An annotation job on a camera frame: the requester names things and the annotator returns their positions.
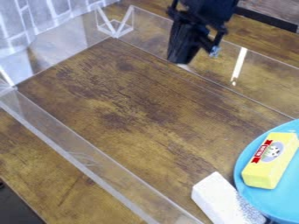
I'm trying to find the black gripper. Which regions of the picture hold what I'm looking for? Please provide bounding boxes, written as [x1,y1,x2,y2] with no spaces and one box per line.
[166,0,238,64]

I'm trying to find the yellow block with label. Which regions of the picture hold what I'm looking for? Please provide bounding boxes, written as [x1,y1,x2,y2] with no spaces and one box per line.
[240,132,299,189]

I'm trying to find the blue round plastic tray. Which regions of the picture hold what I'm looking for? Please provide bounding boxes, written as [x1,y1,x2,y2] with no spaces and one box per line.
[233,119,299,224]

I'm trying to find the white speckled stone block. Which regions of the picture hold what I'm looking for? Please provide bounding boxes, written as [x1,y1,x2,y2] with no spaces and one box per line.
[190,171,266,224]

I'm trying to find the dark baseboard strip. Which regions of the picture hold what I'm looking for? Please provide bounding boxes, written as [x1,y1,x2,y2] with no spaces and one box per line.
[234,7,299,33]

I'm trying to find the clear acrylic enclosure wall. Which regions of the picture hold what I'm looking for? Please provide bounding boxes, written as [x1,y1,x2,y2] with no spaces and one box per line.
[0,0,299,224]

